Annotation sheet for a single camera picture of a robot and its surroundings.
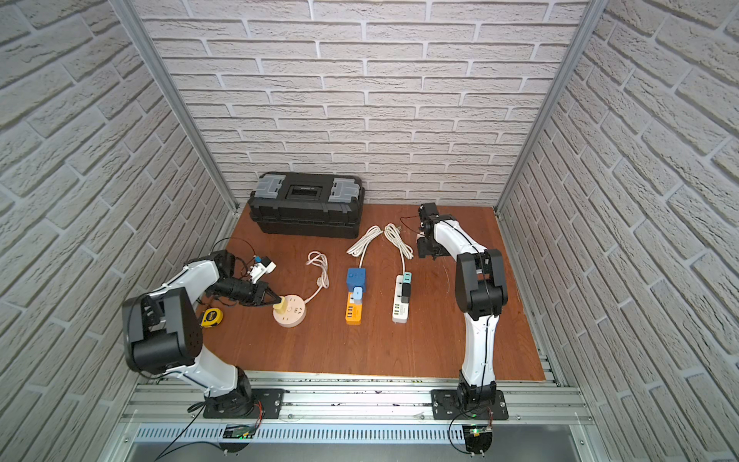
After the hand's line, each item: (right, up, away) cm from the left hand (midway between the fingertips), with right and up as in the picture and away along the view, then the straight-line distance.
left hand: (278, 297), depth 86 cm
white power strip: (+38, -5, +1) cm, 38 cm away
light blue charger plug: (+25, 0, +1) cm, 25 cm away
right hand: (+53, +14, +14) cm, 56 cm away
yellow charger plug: (+1, -2, -1) cm, 3 cm away
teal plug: (+40, +6, +4) cm, 41 cm away
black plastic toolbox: (+6, +30, +11) cm, 32 cm away
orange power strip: (+23, -5, +1) cm, 24 cm away
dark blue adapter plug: (+24, +6, +3) cm, 25 cm away
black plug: (+39, +2, +1) cm, 39 cm away
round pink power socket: (+5, -5, +1) cm, 7 cm away
